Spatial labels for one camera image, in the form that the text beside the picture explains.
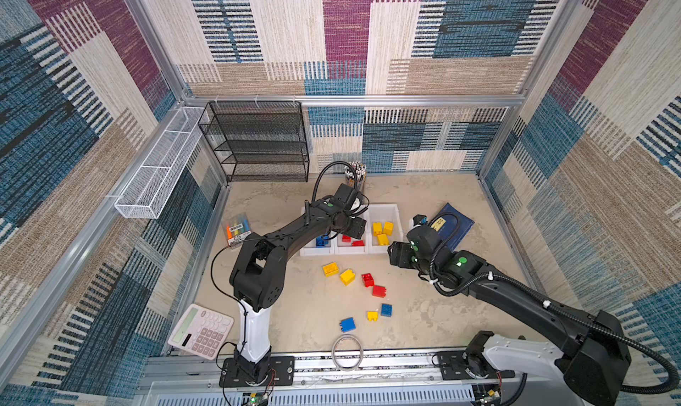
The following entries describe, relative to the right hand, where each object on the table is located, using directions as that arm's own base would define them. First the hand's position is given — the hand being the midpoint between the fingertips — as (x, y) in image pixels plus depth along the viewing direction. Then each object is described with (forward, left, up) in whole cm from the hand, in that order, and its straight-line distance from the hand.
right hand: (400, 254), depth 80 cm
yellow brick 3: (+2, +21, -13) cm, 25 cm away
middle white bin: (+12, +16, -13) cm, 24 cm away
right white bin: (+17, +2, -10) cm, 20 cm away
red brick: (-2, +9, -13) cm, 16 cm away
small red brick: (+12, +11, -13) cm, 21 cm away
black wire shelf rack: (+51, +50, +4) cm, 72 cm away
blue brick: (+12, +25, -10) cm, 29 cm away
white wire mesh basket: (+25, +83, +5) cm, 87 cm away
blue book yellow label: (+20, -26, -15) cm, 36 cm away
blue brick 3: (-16, +16, -14) cm, 27 cm away
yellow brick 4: (-1, +16, -12) cm, 20 cm away
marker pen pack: (+20, +58, -12) cm, 62 cm away
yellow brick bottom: (+17, 0, -11) cm, 20 cm away
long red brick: (+13, +16, -11) cm, 23 cm away
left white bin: (+9, +28, -10) cm, 31 cm away
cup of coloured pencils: (+30, +10, +4) cm, 32 cm away
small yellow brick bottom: (-13, +9, -13) cm, 21 cm away
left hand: (+14, +12, -4) cm, 19 cm away
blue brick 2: (-12, +4, -13) cm, 18 cm away
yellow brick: (+16, +4, -11) cm, 20 cm away
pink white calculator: (-17, +59, -12) cm, 63 cm away
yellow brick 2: (+12, +3, -11) cm, 17 cm away
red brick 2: (-6, +6, -14) cm, 16 cm away
